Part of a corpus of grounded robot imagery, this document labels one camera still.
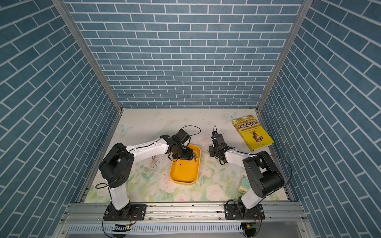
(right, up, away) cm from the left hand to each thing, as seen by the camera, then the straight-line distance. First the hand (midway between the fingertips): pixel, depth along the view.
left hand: (192, 158), depth 89 cm
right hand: (+15, +5, +8) cm, 17 cm away
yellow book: (+43, +12, +13) cm, 47 cm away
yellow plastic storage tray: (-4, -8, -1) cm, 9 cm away
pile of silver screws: (+1, 0, +5) cm, 5 cm away
